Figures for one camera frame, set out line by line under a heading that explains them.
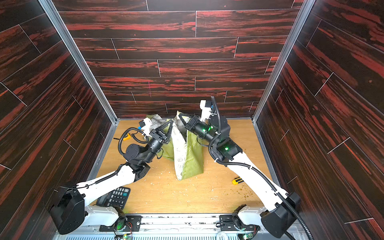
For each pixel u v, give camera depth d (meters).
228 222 0.74
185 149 0.72
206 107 0.57
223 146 0.51
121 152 0.53
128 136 1.08
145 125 0.62
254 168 0.44
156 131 0.59
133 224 0.73
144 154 0.52
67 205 0.41
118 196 0.80
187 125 0.55
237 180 0.86
